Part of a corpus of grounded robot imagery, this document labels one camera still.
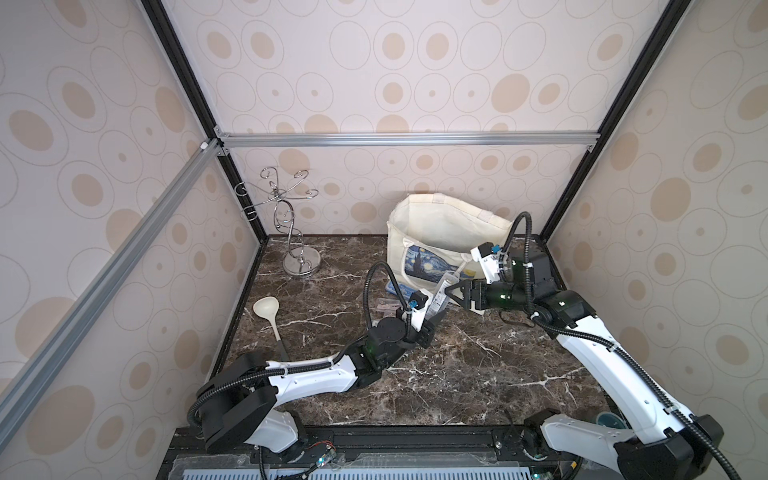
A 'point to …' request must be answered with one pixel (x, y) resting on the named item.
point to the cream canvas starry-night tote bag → (432, 234)
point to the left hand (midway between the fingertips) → (447, 309)
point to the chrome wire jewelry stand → (298, 259)
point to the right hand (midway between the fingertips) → (464, 287)
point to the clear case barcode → (440, 295)
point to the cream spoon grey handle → (268, 307)
